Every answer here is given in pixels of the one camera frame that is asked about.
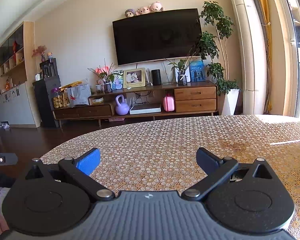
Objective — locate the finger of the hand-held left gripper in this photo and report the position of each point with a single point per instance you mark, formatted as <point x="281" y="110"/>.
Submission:
<point x="5" y="159"/>

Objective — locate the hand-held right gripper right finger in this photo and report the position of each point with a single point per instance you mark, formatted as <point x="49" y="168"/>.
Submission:
<point x="206" y="158"/>

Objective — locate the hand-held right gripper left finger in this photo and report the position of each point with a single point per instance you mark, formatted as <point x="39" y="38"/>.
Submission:
<point x="88" y="160"/>

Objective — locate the pair of shoes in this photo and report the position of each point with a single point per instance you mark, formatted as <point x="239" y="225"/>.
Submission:
<point x="3" y="125"/>

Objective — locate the small white yellow box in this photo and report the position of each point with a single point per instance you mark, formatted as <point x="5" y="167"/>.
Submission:
<point x="96" y="100"/>

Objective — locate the white square planter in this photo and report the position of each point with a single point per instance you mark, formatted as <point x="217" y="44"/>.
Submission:
<point x="230" y="102"/>

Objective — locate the purple kettlebell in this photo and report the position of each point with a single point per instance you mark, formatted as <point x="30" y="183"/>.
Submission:
<point x="122" y="107"/>

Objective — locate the silver gift bag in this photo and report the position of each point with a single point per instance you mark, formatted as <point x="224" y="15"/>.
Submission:
<point x="78" y="96"/>

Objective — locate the wooden television cabinet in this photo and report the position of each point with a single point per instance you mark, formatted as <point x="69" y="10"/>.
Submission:
<point x="195" y="93"/>

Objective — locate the clear snack jar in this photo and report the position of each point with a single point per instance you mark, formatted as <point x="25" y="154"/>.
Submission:
<point x="58" y="101"/>

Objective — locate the pink carry case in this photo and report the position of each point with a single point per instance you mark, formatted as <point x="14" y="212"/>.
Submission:
<point x="168" y="103"/>

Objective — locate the small glass jar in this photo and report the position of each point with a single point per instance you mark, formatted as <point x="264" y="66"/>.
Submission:
<point x="100" y="89"/>

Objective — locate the black dispenser cabinet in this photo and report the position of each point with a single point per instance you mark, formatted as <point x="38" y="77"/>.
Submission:
<point x="47" y="100"/>

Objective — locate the potted pink flowers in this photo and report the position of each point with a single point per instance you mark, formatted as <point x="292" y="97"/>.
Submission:
<point x="107" y="87"/>

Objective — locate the flat white box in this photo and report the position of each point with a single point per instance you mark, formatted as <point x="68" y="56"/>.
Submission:
<point x="145" y="108"/>

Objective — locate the gold snack packet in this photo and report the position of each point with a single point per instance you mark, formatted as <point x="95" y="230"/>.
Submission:
<point x="71" y="84"/>

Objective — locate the dark vase with green plant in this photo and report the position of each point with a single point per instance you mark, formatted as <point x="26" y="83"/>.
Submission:
<point x="182" y="78"/>

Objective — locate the small photo print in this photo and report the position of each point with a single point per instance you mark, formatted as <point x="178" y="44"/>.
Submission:
<point x="118" y="81"/>

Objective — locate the blue picture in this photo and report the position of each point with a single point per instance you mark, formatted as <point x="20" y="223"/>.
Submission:
<point x="197" y="71"/>

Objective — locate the black cylinder speaker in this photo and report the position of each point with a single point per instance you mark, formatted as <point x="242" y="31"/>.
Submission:
<point x="156" y="77"/>

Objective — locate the small figurine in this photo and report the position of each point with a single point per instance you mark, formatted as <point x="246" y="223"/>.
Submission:
<point x="49" y="55"/>

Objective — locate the cream standing air conditioner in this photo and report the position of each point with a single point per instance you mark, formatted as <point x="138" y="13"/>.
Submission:
<point x="250" y="55"/>

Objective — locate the vase of pink blossoms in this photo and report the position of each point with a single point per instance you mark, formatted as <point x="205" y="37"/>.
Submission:
<point x="40" y="51"/>

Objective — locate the tall green houseplant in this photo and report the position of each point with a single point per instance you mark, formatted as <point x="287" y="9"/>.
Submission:
<point x="216" y="17"/>

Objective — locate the grey-haired plush doll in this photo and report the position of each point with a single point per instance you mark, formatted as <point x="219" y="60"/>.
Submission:
<point x="130" y="13"/>

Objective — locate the pink plush toy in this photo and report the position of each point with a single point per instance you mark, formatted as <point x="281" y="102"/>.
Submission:
<point x="156" y="7"/>
<point x="143" y="10"/>

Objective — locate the yellow curtain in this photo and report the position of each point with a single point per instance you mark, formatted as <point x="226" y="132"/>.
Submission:
<point x="261" y="5"/>

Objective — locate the cream photo frame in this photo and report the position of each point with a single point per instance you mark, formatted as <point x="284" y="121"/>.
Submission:
<point x="134" y="78"/>

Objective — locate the black wall television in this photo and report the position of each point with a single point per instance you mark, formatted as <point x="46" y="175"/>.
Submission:
<point x="157" y="37"/>

